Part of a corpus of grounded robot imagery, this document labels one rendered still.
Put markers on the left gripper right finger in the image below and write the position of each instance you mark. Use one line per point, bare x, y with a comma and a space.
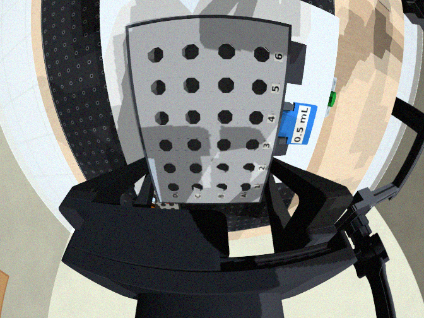
321, 203

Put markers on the white tube rack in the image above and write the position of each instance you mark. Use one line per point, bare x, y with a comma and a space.
162, 205

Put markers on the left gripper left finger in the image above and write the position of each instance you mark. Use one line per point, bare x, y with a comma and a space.
108, 188

